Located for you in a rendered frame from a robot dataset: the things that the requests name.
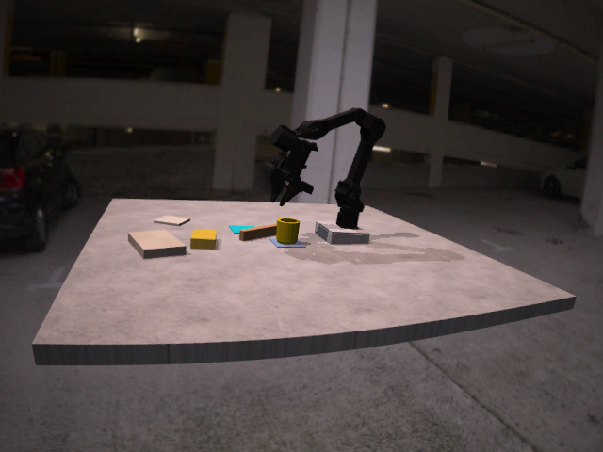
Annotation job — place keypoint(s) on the yellow rectangular block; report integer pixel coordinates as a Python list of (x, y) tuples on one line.
[(203, 239)]

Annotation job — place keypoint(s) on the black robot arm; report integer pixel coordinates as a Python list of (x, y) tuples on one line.
[(348, 191)]

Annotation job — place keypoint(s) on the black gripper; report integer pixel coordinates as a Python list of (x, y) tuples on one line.
[(292, 168)]

